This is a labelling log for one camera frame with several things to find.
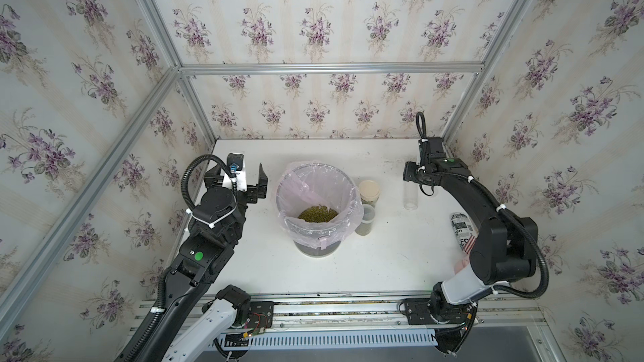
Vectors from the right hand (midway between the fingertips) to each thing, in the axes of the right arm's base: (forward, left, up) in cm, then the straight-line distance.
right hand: (418, 173), depth 89 cm
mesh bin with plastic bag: (-9, +39, +6) cm, 40 cm away
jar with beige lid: (-9, +19, 0) cm, 21 cm away
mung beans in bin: (-12, +36, -11) cm, 40 cm away
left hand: (-16, +55, +23) cm, 62 cm away
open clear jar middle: (-17, +19, -4) cm, 26 cm away
